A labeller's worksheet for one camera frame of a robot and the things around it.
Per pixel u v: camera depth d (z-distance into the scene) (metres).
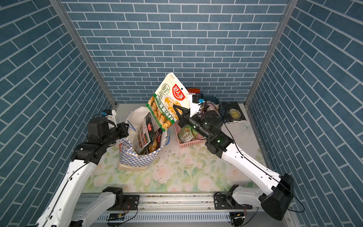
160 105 0.64
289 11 0.72
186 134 0.96
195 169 0.85
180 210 0.73
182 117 0.58
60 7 0.70
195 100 0.52
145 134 0.82
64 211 0.38
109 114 0.62
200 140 0.60
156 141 0.83
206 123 0.47
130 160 0.71
